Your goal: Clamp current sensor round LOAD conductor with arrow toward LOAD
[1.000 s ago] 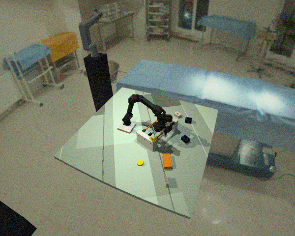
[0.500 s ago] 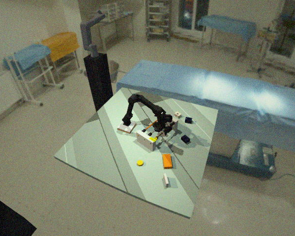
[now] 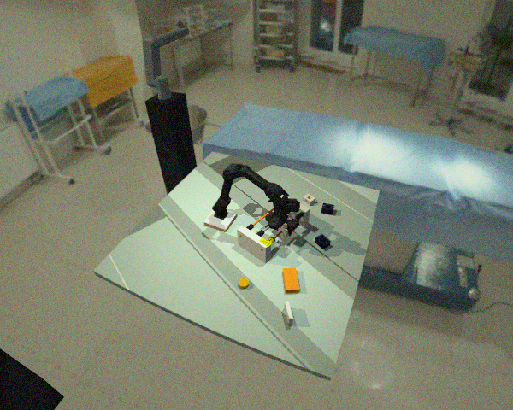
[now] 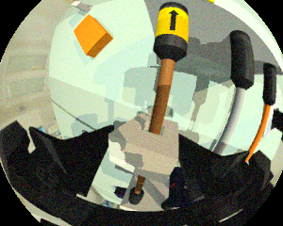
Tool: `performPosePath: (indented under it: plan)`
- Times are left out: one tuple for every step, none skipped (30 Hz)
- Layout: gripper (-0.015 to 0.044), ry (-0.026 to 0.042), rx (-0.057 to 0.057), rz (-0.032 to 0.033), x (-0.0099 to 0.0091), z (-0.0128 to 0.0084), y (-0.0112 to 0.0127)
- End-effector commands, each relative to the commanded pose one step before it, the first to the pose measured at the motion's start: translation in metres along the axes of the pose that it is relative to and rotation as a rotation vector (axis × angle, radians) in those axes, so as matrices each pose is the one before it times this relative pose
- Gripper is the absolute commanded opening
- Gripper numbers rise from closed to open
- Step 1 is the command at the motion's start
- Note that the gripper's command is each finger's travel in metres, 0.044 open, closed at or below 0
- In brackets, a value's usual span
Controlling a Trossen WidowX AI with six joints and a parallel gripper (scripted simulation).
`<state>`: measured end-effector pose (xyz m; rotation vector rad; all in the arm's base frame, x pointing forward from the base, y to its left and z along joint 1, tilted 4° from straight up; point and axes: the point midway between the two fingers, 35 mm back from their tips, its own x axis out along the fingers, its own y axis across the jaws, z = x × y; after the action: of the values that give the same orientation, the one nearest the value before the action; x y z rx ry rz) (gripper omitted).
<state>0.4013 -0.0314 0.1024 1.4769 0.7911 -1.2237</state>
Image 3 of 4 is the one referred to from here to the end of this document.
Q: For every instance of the yellow short cylinder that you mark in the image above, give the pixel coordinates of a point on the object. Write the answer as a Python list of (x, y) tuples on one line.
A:
[(243, 283)]

